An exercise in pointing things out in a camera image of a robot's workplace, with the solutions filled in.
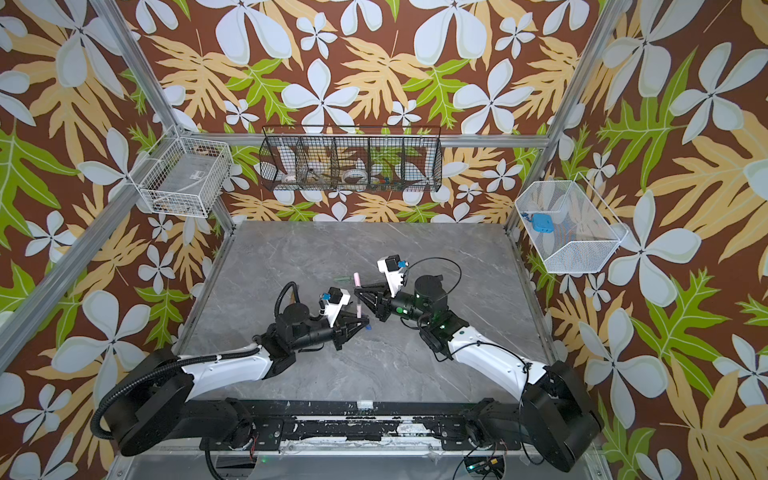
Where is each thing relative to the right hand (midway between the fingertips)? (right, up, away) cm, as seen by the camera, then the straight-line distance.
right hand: (356, 293), depth 71 cm
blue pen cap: (+3, -10, +6) cm, 11 cm away
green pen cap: (-8, +1, +33) cm, 34 cm away
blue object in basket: (+53, +19, +15) cm, 58 cm away
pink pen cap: (0, +4, -1) cm, 4 cm away
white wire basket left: (-52, +33, +15) cm, 64 cm away
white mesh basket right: (+61, +15, +7) cm, 63 cm away
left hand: (+2, -7, +6) cm, 9 cm away
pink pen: (0, -5, +2) cm, 5 cm away
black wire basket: (-4, +42, +26) cm, 49 cm away
